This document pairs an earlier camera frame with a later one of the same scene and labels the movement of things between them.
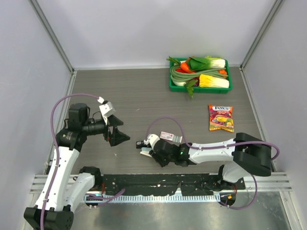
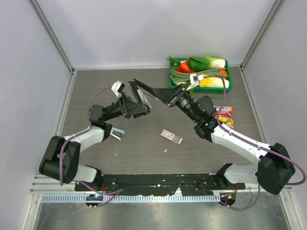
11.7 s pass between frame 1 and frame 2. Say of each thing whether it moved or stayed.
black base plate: stayed
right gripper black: moved
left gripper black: moved
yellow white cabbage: stayed
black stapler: moved
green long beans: stayed
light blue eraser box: moved
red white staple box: stayed
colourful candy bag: stayed
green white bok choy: stayed
